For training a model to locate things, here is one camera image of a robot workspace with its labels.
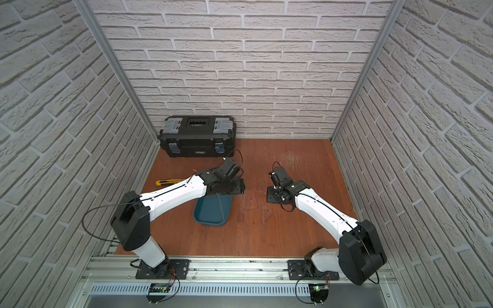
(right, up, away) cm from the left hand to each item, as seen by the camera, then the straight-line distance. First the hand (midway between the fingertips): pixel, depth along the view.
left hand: (244, 185), depth 84 cm
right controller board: (+29, -38, -14) cm, 50 cm away
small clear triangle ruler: (+10, -14, +5) cm, 18 cm away
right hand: (+13, -5, 0) cm, 14 cm away
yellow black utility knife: (-43, 0, +13) cm, 44 cm away
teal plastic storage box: (-15, -12, +4) cm, 20 cm away
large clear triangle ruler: (+4, -9, +9) cm, 13 cm away
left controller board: (-33, -38, -12) cm, 52 cm away
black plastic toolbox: (-25, +24, +13) cm, 36 cm away
